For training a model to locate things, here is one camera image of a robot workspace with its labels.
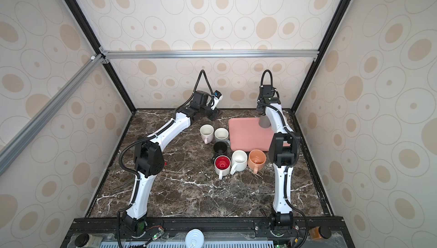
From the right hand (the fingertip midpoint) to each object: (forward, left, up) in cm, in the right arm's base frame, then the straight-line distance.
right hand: (267, 106), depth 101 cm
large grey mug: (-4, +1, -10) cm, 11 cm away
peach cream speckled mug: (-29, +8, -12) cm, 33 cm away
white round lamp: (-65, +39, -9) cm, 76 cm away
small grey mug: (-15, +28, -8) cm, 32 cm away
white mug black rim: (-32, +27, -14) cm, 44 cm away
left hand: (-8, +26, +8) cm, 28 cm away
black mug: (-25, +28, -6) cm, 38 cm away
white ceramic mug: (-32, +18, -8) cm, 38 cm away
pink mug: (-13, +36, -8) cm, 39 cm away
